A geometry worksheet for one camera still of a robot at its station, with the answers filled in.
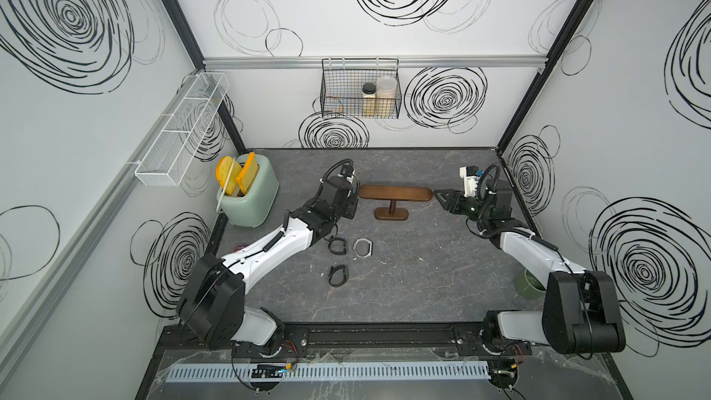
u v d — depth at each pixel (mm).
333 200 622
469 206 750
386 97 846
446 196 808
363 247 916
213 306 412
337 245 917
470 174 772
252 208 885
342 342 754
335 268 866
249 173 882
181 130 717
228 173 855
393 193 884
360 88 866
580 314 418
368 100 859
